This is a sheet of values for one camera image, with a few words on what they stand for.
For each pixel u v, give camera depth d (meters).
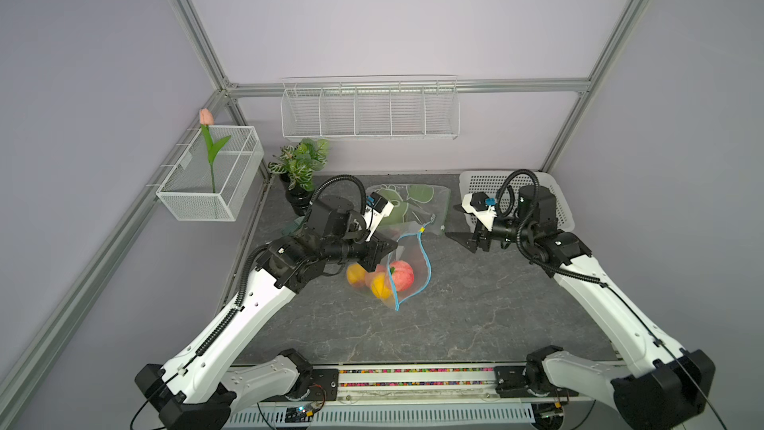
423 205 1.02
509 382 0.74
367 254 0.57
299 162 0.88
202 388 0.37
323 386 0.73
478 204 0.57
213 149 0.80
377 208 0.56
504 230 0.62
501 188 0.58
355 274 0.84
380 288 0.77
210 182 0.77
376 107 1.00
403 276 0.71
